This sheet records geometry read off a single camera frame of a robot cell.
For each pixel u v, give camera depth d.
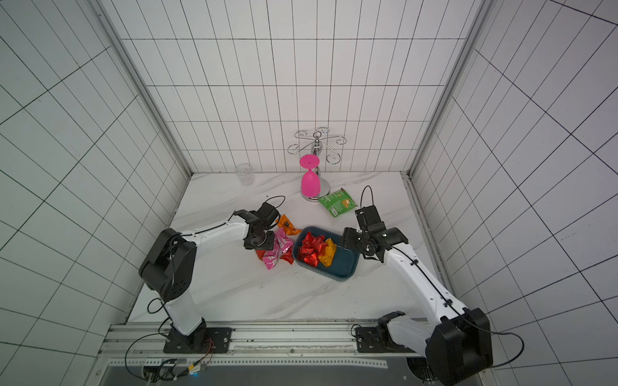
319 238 0.90
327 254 0.87
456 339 0.39
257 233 0.69
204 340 0.69
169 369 1.10
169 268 0.47
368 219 0.61
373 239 0.57
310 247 0.90
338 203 1.03
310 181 0.92
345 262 0.91
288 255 0.89
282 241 0.90
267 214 0.74
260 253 0.90
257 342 0.74
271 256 0.88
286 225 0.97
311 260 0.88
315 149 0.88
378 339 0.73
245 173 1.17
